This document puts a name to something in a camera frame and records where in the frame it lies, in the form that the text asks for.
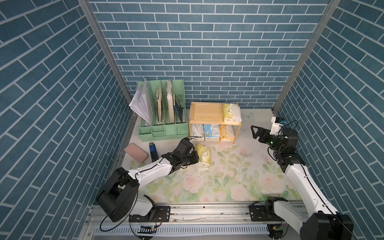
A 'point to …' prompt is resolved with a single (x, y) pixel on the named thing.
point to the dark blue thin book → (178, 109)
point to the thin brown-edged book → (159, 103)
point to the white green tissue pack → (197, 130)
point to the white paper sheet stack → (141, 102)
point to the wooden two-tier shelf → (210, 114)
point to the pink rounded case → (136, 152)
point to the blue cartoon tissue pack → (211, 132)
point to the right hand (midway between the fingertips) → (258, 128)
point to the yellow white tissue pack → (204, 153)
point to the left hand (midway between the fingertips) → (203, 158)
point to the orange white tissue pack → (227, 132)
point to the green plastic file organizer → (169, 118)
